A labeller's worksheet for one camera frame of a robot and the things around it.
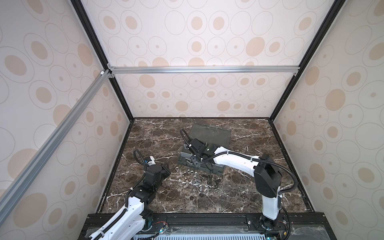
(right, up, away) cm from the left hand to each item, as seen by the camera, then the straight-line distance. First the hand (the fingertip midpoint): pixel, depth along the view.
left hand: (171, 162), depth 83 cm
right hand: (+14, +1, +6) cm, 16 cm away
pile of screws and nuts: (+16, -13, +4) cm, 21 cm away
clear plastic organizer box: (+28, +14, +27) cm, 42 cm away
